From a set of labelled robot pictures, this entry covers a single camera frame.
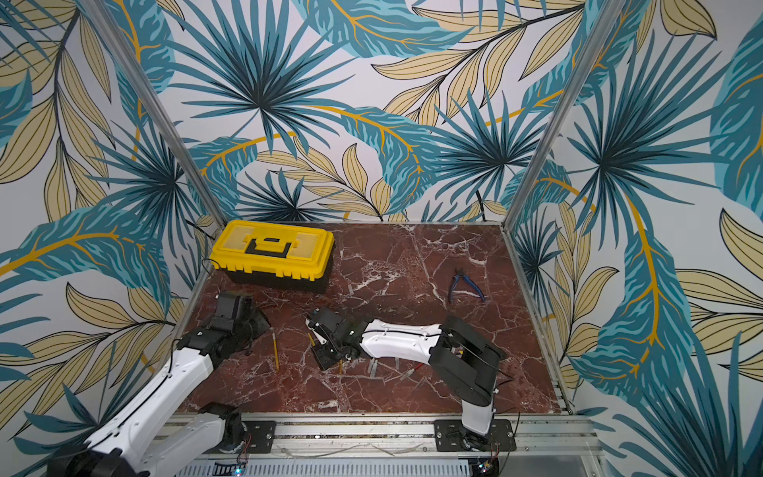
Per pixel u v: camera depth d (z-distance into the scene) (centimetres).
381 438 75
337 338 65
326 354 73
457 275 104
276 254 88
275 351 87
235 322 61
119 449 40
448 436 73
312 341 89
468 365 46
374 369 84
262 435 73
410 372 84
